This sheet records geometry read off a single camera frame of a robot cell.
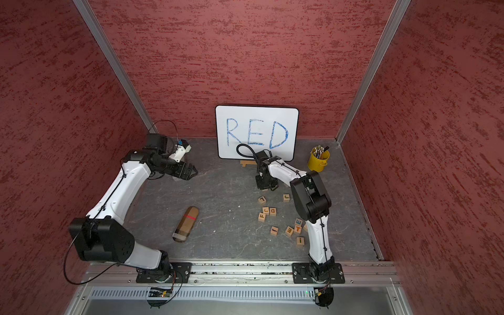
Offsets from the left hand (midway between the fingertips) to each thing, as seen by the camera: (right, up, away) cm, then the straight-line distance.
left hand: (186, 173), depth 82 cm
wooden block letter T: (+49, -25, +1) cm, 54 cm away
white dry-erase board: (+38, +22, +15) cm, 47 cm away
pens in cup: (+61, +10, +11) cm, 62 cm away
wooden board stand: (+23, +4, +24) cm, 34 cm away
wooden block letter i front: (+49, -28, -2) cm, 56 cm away
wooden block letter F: (+33, -21, +5) cm, 39 cm away
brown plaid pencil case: (-1, -23, +3) cm, 23 cm away
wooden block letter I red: (+38, -25, +1) cm, 46 cm away
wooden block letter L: (+33, -14, +10) cm, 38 cm away
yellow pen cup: (+63, +2, +18) cm, 65 cm away
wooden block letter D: (+38, -18, +6) cm, 42 cm away
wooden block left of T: (+45, -26, +1) cm, 52 cm away
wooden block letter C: (+35, -18, +7) cm, 40 cm away
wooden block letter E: (+49, -22, +3) cm, 54 cm away
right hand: (+34, -9, +16) cm, 39 cm away
